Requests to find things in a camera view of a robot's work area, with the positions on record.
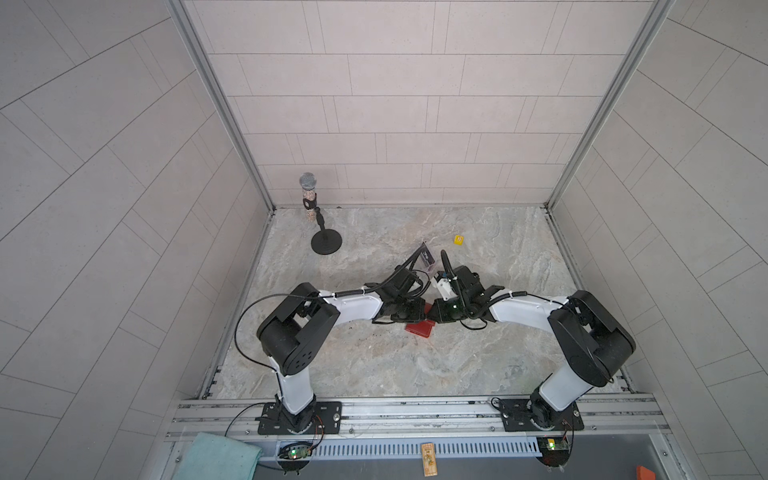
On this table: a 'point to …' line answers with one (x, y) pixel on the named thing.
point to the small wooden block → (429, 459)
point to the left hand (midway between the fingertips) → (433, 314)
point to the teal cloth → (216, 457)
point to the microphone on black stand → (326, 241)
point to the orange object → (643, 473)
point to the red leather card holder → (421, 328)
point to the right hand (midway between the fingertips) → (427, 317)
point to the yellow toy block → (458, 240)
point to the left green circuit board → (295, 456)
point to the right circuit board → (554, 450)
